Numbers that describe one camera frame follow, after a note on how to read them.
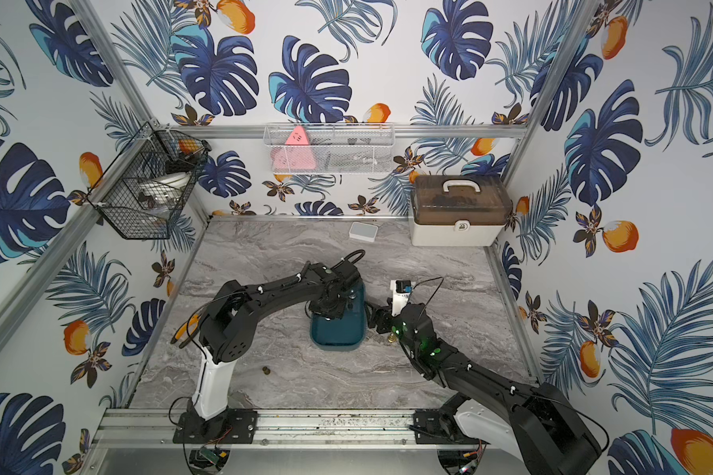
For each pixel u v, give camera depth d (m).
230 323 0.53
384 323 0.73
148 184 0.80
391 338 0.89
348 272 0.77
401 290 0.72
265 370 0.82
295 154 0.90
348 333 0.87
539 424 0.41
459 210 1.00
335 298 0.74
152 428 0.76
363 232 1.17
